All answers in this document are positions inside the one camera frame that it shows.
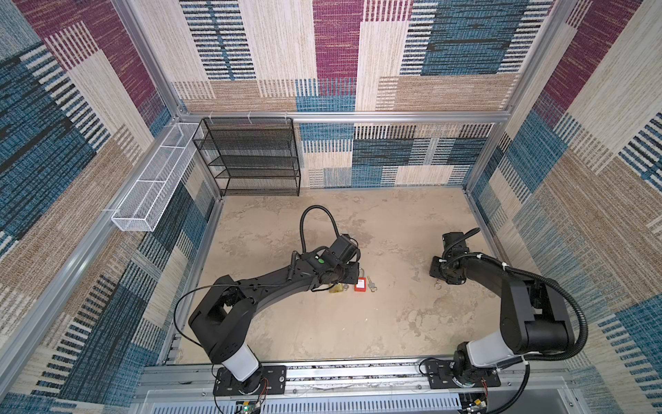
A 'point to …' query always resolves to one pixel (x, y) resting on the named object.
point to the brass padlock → (336, 288)
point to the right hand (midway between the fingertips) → (437, 274)
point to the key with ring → (371, 285)
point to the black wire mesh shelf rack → (251, 156)
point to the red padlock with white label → (362, 282)
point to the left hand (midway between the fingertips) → (355, 270)
